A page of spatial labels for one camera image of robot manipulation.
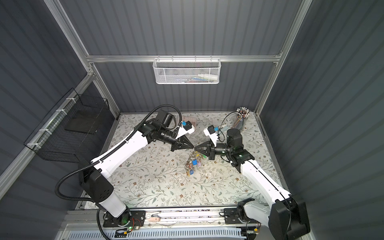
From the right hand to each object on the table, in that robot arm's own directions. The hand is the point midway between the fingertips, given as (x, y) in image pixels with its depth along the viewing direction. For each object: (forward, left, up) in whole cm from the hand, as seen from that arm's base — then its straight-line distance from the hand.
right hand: (197, 150), depth 71 cm
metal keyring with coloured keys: (-3, +2, -3) cm, 5 cm away
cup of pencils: (+33, -29, -8) cm, 45 cm away
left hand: (+2, +2, +1) cm, 3 cm away
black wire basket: (+7, +66, +5) cm, 66 cm away
